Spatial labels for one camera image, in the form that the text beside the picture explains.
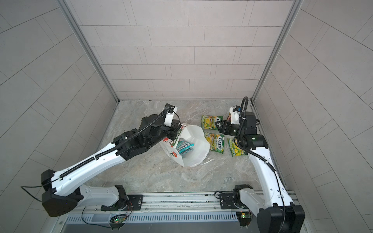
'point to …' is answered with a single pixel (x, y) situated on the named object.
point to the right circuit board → (245, 218)
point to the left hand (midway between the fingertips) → (183, 121)
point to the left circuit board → (119, 220)
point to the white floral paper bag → (194, 134)
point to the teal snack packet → (184, 147)
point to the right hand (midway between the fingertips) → (218, 123)
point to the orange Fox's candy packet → (229, 118)
